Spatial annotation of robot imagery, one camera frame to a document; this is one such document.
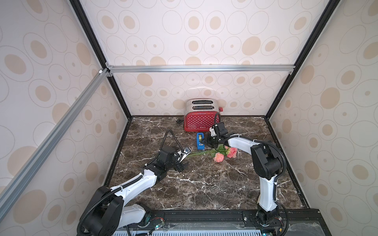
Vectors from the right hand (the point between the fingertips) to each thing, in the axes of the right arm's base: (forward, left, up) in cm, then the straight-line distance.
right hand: (207, 140), depth 99 cm
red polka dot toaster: (+12, +4, +13) cm, 19 cm away
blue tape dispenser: (-1, +6, -1) cm, 6 cm away
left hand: (-15, +12, +7) cm, 20 cm away
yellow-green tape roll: (+3, +5, +1) cm, 5 cm away
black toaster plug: (+21, +22, -3) cm, 30 cm away
